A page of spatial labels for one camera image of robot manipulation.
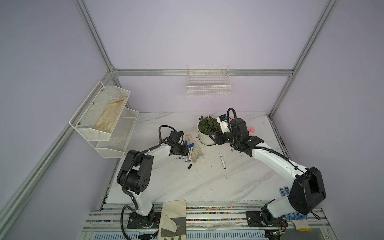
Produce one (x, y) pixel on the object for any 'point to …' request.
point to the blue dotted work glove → (299, 219)
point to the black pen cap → (190, 166)
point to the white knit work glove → (197, 150)
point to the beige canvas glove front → (173, 220)
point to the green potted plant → (205, 127)
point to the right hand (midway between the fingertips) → (211, 133)
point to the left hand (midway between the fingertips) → (183, 150)
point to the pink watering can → (252, 130)
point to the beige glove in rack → (110, 115)
